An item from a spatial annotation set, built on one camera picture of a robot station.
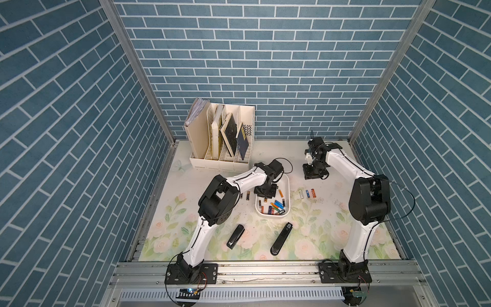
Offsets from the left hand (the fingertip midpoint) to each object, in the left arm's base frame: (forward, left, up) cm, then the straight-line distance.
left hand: (272, 198), depth 95 cm
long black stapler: (-21, -2, +2) cm, 21 cm away
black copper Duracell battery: (+1, +12, 0) cm, 13 cm away
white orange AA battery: (+2, -15, +1) cm, 15 cm away
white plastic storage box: (-5, -3, +1) cm, 6 cm away
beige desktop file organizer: (+26, +28, +17) cm, 42 cm away
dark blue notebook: (+33, +16, +6) cm, 37 cm away
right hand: (+8, -18, +8) cm, 21 cm away
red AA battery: (+2, -21, +1) cm, 21 cm away
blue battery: (+2, -18, +1) cm, 18 cm away
